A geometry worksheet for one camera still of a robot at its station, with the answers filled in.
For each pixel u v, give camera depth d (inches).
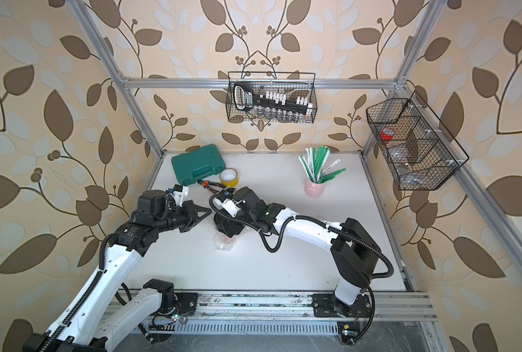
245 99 34.1
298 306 29.7
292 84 35.8
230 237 28.3
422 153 28.6
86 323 15.7
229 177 43.8
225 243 33.8
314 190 38.1
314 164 37.8
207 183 42.5
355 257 17.4
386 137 32.3
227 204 27.6
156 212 22.4
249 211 24.2
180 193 27.3
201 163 43.1
